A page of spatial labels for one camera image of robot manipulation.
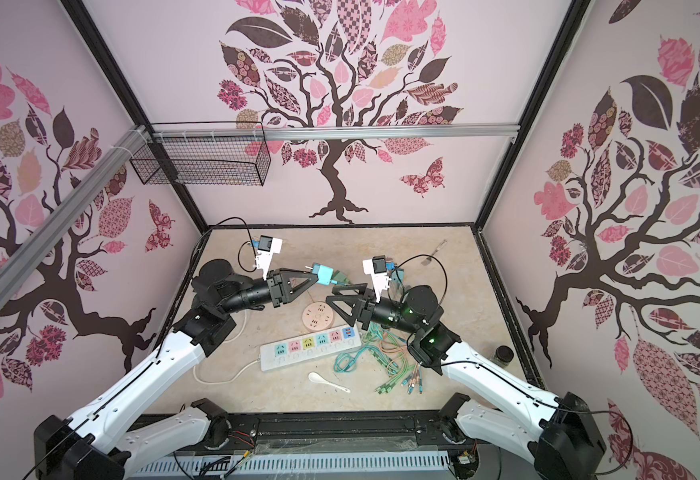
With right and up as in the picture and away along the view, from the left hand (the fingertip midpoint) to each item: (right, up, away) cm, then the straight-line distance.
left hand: (318, 284), depth 63 cm
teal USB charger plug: (+1, +2, 0) cm, 3 cm away
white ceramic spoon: (-4, -28, +19) cm, 34 cm away
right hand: (+3, -2, -2) cm, 5 cm away
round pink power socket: (-4, -13, +29) cm, 32 cm away
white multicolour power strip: (-8, -22, +22) cm, 32 cm away
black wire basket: (-42, +39, +31) cm, 66 cm away
